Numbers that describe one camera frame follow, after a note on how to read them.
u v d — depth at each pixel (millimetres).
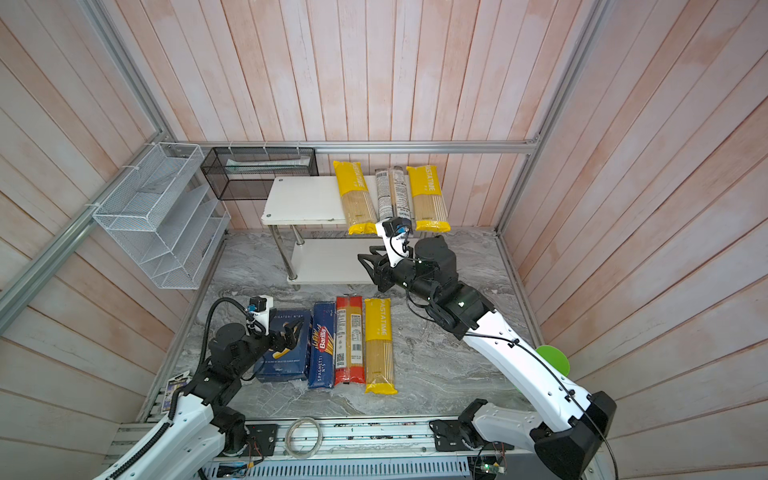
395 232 537
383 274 562
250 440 727
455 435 730
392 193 783
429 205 761
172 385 815
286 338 714
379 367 836
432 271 482
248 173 1038
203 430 544
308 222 763
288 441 739
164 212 727
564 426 381
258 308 672
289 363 798
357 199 776
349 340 880
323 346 857
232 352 592
